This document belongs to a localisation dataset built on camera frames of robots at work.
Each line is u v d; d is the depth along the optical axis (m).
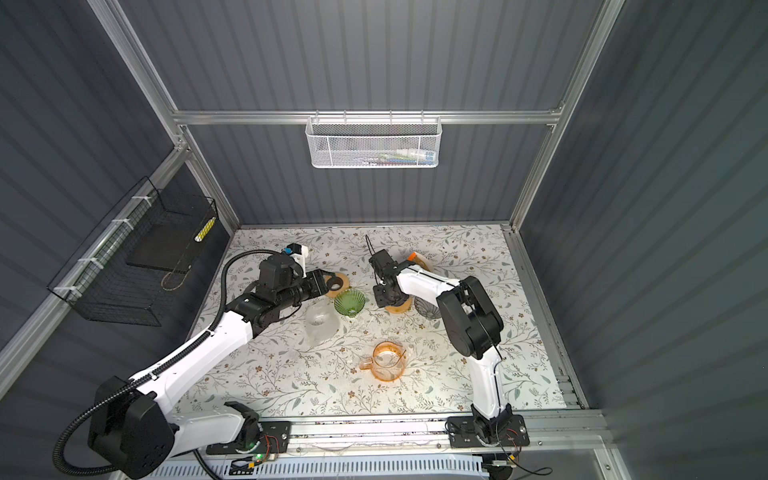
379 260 0.80
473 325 0.53
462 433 0.73
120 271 0.71
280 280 0.61
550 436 0.74
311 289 0.71
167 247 0.73
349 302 0.96
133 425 0.40
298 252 0.73
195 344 0.48
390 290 0.83
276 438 0.72
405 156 0.92
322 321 0.95
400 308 0.95
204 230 0.82
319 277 0.72
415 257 0.98
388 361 0.86
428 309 0.95
